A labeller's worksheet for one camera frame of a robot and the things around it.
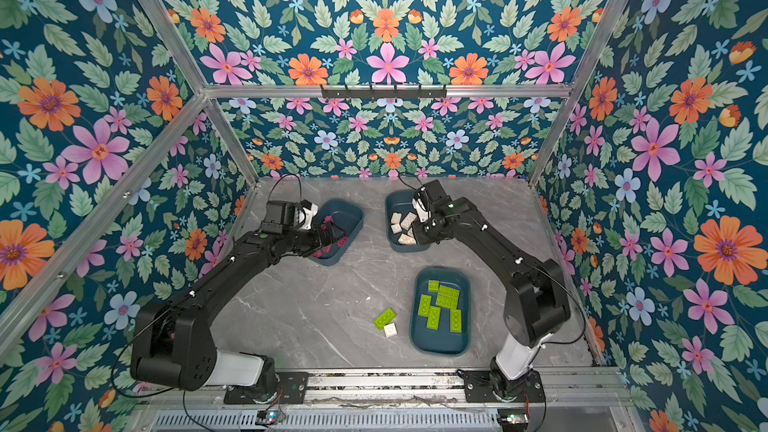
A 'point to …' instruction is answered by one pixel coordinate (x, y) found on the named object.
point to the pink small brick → (328, 219)
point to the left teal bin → (349, 215)
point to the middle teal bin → (400, 201)
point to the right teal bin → (425, 341)
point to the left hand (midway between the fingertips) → (339, 230)
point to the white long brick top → (406, 239)
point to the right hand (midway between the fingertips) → (420, 232)
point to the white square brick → (396, 218)
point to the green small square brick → (433, 286)
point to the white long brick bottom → (408, 220)
